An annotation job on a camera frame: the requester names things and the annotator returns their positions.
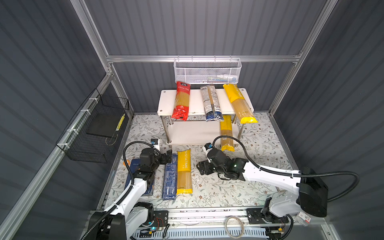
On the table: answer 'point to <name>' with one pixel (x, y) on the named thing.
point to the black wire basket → (89, 137)
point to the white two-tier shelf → (191, 133)
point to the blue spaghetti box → (169, 187)
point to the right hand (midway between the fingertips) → (203, 164)
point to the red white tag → (303, 218)
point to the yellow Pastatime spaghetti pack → (184, 172)
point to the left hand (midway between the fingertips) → (165, 150)
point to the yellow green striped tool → (120, 122)
